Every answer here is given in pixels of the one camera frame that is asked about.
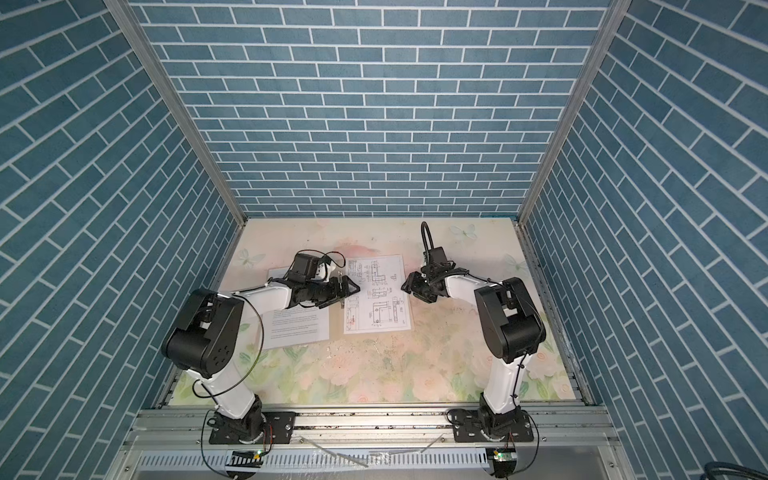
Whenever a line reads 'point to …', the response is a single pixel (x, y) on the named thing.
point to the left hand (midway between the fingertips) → (351, 292)
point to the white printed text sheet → (296, 325)
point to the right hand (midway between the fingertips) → (406, 286)
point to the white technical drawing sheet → (380, 305)
